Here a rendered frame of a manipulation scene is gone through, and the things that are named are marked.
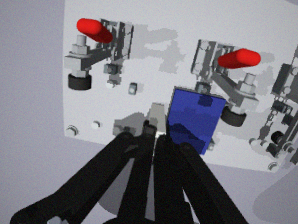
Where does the red-handled toggle clamp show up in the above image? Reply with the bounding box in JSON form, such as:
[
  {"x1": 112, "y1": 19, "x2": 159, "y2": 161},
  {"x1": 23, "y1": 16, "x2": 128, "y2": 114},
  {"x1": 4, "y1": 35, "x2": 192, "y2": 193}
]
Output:
[{"x1": 64, "y1": 18, "x2": 133, "y2": 91}]

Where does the toggle clamp with red handle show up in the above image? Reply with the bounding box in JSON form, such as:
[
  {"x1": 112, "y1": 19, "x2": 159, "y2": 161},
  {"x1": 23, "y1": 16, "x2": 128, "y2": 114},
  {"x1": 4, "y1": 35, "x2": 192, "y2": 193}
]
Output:
[
  {"x1": 271, "y1": 63, "x2": 298, "y2": 154},
  {"x1": 191, "y1": 39, "x2": 261, "y2": 127}
]

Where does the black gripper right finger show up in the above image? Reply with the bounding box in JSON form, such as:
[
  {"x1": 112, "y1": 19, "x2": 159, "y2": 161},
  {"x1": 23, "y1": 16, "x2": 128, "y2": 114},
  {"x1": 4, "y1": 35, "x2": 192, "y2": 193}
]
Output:
[{"x1": 152, "y1": 105, "x2": 249, "y2": 224}]

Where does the blue rectangular plate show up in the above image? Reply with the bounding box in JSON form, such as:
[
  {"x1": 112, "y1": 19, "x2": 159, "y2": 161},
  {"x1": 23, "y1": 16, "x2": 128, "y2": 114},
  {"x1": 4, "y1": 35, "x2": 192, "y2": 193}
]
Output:
[{"x1": 166, "y1": 86, "x2": 226, "y2": 155}]

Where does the white fixture plate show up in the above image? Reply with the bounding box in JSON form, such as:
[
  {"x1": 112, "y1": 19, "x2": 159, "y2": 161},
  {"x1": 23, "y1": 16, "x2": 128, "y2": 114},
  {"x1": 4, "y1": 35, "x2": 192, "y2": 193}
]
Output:
[{"x1": 62, "y1": 0, "x2": 298, "y2": 173}]

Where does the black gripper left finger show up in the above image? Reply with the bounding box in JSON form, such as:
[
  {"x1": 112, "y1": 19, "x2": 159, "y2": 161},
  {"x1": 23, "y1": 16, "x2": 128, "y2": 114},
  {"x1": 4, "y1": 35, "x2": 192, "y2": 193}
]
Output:
[{"x1": 10, "y1": 103, "x2": 158, "y2": 224}]

